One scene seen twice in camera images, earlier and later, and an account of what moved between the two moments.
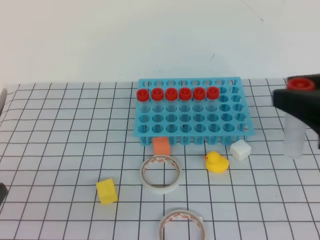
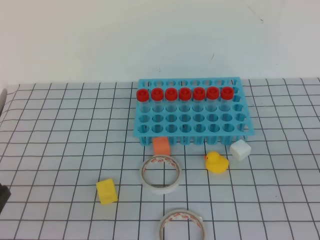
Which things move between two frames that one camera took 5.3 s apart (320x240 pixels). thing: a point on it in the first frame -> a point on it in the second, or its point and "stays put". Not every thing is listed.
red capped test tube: x=295 y=129 -> x=227 y=94
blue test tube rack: x=192 y=111 stays put
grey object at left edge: x=3 y=95 stays put
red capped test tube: x=185 y=96 stays put
